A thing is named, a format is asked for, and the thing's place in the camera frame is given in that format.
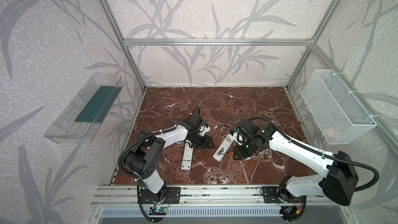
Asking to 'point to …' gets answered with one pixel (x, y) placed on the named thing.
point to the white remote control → (221, 151)
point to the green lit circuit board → (157, 211)
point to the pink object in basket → (329, 132)
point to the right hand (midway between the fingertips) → (235, 152)
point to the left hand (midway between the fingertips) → (212, 142)
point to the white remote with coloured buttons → (187, 159)
